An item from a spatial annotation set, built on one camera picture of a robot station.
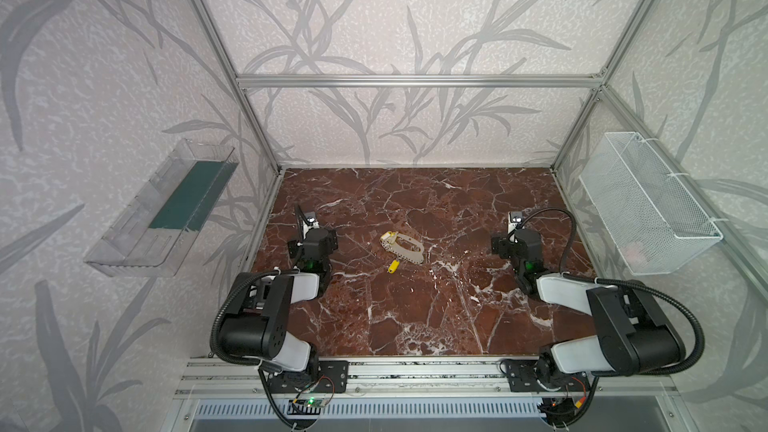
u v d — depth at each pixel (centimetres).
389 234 101
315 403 70
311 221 79
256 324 45
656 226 62
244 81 94
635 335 44
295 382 68
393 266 94
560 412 73
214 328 42
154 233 63
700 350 41
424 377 75
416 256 96
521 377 73
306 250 71
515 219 80
